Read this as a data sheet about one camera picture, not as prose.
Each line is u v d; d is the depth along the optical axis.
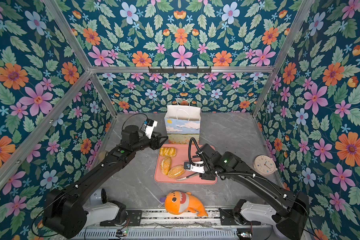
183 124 0.84
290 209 0.38
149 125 0.68
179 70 0.92
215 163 0.52
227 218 0.73
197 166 0.62
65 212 0.40
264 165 0.90
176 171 0.84
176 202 0.70
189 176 0.76
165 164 0.87
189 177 0.76
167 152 0.93
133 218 0.74
